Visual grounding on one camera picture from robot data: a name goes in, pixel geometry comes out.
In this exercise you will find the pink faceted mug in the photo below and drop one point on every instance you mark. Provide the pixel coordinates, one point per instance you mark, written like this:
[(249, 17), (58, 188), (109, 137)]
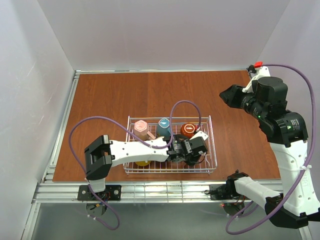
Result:
[(142, 130)]

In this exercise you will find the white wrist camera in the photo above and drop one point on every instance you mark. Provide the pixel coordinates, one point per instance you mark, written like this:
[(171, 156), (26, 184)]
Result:
[(255, 71), (201, 134)]

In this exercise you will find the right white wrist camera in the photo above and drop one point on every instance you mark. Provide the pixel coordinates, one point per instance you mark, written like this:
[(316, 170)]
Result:
[(255, 71)]

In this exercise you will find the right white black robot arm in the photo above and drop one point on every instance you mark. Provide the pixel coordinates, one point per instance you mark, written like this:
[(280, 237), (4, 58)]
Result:
[(286, 132)]

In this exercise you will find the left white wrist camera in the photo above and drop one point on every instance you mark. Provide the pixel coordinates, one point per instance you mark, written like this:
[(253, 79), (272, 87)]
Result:
[(201, 134)]

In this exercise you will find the small dark brown cup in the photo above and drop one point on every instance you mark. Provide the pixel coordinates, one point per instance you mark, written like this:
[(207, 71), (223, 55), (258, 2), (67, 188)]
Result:
[(188, 130)]

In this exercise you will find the blue mug white inside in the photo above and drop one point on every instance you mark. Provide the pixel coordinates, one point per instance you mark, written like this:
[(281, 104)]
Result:
[(163, 128)]

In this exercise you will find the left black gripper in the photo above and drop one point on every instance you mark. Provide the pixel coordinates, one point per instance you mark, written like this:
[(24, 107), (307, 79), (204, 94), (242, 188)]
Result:
[(191, 158)]

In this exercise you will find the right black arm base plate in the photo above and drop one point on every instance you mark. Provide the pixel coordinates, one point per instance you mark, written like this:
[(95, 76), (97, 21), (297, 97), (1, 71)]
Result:
[(223, 192)]

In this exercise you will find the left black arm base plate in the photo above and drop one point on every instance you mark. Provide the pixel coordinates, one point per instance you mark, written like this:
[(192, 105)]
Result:
[(100, 193)]

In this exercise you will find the yellow mug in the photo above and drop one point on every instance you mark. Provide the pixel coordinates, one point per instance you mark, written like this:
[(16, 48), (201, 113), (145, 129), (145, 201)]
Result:
[(142, 163)]

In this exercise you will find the aluminium table frame rail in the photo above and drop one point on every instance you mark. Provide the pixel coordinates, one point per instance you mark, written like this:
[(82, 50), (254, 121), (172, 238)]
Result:
[(139, 192)]

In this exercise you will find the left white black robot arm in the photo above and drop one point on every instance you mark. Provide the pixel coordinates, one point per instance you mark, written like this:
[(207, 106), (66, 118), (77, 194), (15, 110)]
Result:
[(103, 154)]

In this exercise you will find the white floral mug pink handle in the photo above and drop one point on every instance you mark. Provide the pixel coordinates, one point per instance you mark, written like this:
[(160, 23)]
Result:
[(192, 160)]

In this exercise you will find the white wire dish rack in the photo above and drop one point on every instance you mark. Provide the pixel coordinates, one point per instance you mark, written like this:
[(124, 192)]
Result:
[(175, 164)]

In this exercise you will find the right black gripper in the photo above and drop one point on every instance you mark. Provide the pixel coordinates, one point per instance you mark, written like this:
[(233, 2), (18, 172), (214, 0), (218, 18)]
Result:
[(240, 95)]

